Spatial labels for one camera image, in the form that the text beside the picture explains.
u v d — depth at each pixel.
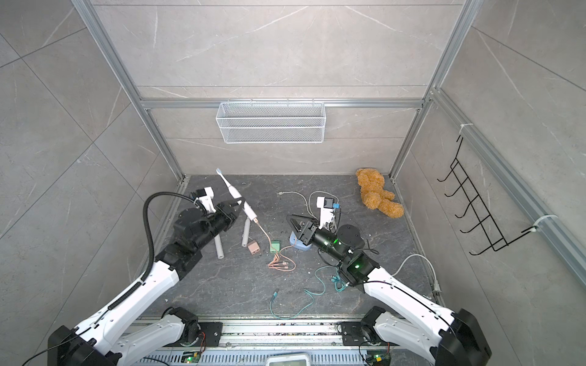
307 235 0.59
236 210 0.70
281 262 0.82
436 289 0.86
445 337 0.40
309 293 0.80
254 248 0.92
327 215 0.62
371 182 1.06
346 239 0.53
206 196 0.66
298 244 0.92
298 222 0.68
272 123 1.00
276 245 0.92
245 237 0.95
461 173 0.75
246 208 0.71
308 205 1.07
